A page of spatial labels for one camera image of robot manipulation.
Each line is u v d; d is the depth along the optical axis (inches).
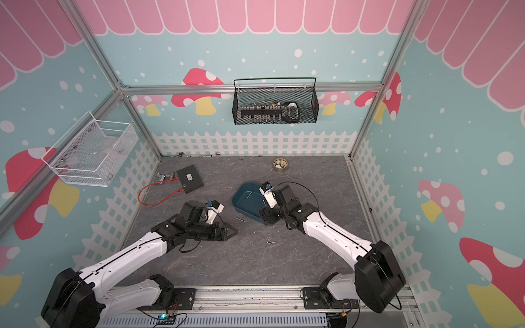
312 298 29.1
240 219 37.1
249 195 40.4
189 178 42.8
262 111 35.6
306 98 37.1
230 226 29.1
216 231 27.5
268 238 35.2
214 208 29.4
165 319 28.6
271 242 34.5
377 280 16.1
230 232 29.3
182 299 29.3
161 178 42.8
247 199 40.3
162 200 40.3
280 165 45.5
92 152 29.2
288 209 24.5
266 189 28.5
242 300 29.8
